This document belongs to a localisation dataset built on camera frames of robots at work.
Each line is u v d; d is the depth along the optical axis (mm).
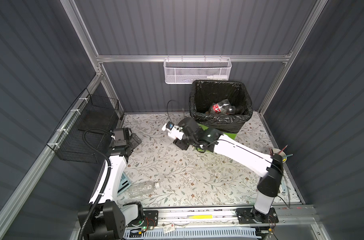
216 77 871
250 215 723
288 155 810
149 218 731
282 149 861
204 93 904
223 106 899
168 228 706
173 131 646
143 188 838
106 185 442
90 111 832
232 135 790
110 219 385
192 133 550
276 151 872
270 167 445
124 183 826
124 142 609
